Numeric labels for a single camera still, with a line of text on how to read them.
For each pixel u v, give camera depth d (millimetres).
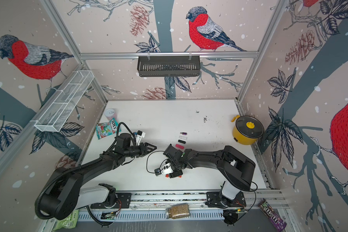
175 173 740
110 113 1067
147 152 763
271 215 684
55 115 726
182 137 978
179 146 943
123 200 731
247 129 930
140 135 811
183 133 1007
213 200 729
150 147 802
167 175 815
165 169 716
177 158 664
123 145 683
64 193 413
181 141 956
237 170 443
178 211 671
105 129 990
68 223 674
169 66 1047
